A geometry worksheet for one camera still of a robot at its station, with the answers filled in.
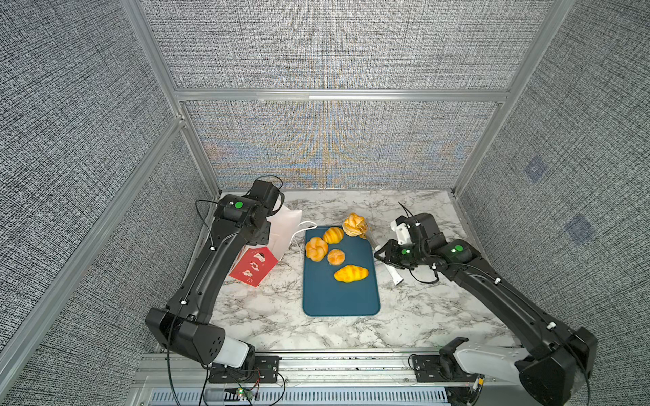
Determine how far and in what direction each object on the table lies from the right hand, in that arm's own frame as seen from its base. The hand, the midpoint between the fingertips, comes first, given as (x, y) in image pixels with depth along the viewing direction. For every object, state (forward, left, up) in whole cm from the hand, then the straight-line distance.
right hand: (376, 250), depth 75 cm
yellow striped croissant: (+1, +6, -18) cm, 19 cm away
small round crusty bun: (+7, +11, -18) cm, 22 cm away
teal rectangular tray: (-6, +15, -22) cm, 27 cm away
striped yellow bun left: (+17, +12, -18) cm, 28 cm away
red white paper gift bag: (-1, +37, -5) cm, 38 cm away
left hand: (+3, +36, +4) cm, 36 cm away
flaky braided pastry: (+13, +5, -6) cm, 15 cm away
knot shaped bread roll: (+11, +19, -19) cm, 29 cm away
